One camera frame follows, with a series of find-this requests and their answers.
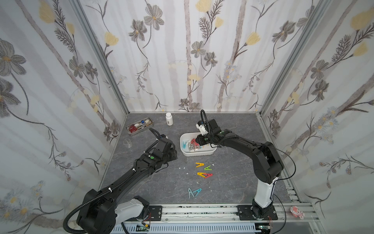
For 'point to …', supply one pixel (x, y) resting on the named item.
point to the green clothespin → (207, 168)
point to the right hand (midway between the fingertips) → (198, 136)
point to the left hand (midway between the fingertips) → (177, 151)
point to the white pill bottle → (169, 119)
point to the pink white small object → (296, 212)
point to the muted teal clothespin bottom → (189, 192)
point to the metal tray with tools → (140, 126)
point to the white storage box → (189, 147)
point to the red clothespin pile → (193, 142)
